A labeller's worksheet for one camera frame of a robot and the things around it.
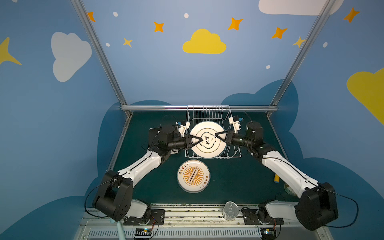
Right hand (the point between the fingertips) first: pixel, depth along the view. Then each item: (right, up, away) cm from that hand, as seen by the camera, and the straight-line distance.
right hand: (216, 133), depth 76 cm
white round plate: (-12, -26, +11) cm, 30 cm away
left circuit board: (-37, -49, -3) cm, 62 cm away
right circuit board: (+25, -50, -3) cm, 56 cm away
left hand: (-8, -3, 0) cm, 8 cm away
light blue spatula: (-46, -47, -7) cm, 66 cm away
